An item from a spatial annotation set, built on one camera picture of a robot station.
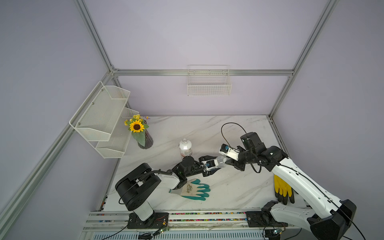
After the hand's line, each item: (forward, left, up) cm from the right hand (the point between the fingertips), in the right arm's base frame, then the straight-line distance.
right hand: (229, 160), depth 75 cm
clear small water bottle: (-1, +4, 0) cm, 4 cm away
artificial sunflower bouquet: (+18, +50, +8) cm, 54 cm away
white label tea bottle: (+8, +23, 0) cm, 24 cm away
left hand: (+2, +5, -5) cm, 7 cm away
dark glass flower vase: (+21, +49, -12) cm, 55 cm away
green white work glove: (-9, +19, -16) cm, 27 cm away
